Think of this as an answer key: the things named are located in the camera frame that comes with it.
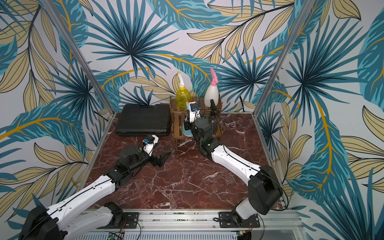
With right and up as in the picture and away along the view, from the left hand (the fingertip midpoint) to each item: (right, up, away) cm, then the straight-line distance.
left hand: (164, 149), depth 76 cm
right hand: (+7, +17, -3) cm, 18 cm away
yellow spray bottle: (+9, +27, +3) cm, 29 cm away
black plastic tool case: (-25, +16, +32) cm, 43 cm away
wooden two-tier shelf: (+5, +18, +21) cm, 28 cm away
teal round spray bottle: (+12, +8, +11) cm, 18 cm away
